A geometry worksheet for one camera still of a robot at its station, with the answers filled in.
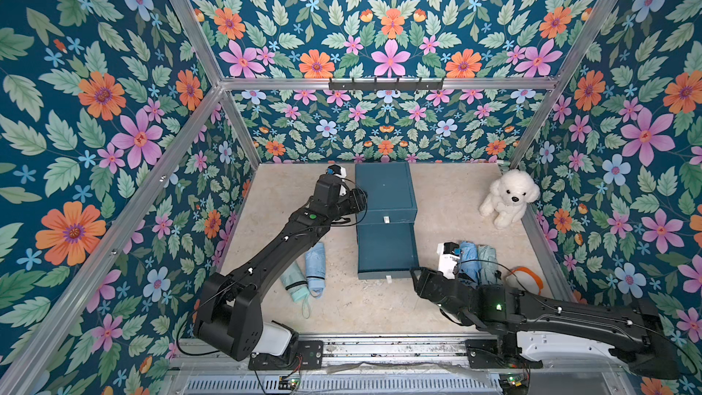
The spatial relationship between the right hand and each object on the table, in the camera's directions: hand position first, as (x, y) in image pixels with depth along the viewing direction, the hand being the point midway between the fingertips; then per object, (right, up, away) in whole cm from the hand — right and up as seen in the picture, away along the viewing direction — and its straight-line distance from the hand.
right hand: (410, 276), depth 72 cm
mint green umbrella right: (+27, +1, +15) cm, 32 cm away
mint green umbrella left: (-34, -7, +12) cm, 36 cm away
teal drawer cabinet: (-6, +8, +12) cm, 15 cm away
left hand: (-12, +22, +10) cm, 27 cm away
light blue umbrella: (-29, -3, +16) cm, 33 cm away
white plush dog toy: (+36, +21, +18) cm, 45 cm away
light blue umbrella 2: (+21, -2, +15) cm, 26 cm away
